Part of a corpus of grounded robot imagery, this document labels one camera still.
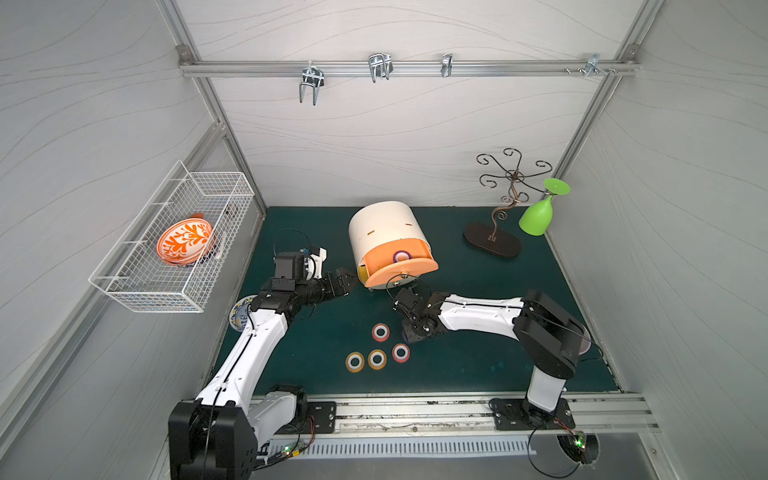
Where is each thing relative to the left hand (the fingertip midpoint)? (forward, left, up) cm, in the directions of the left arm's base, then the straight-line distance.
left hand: (347, 283), depth 79 cm
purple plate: (-11, -65, -12) cm, 67 cm away
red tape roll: (-6, -9, -17) cm, 20 cm away
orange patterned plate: (0, +35, +17) cm, 39 cm away
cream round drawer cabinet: (+19, -8, +3) cm, 21 cm away
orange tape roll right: (-15, -8, -16) cm, 23 cm away
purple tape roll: (+9, -15, +1) cm, 17 cm away
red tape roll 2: (-13, -15, -17) cm, 26 cm away
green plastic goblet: (+20, -55, +6) cm, 59 cm away
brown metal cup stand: (+32, -46, -17) cm, 59 cm away
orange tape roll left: (-15, -2, -17) cm, 23 cm away
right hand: (-6, -18, -18) cm, 26 cm away
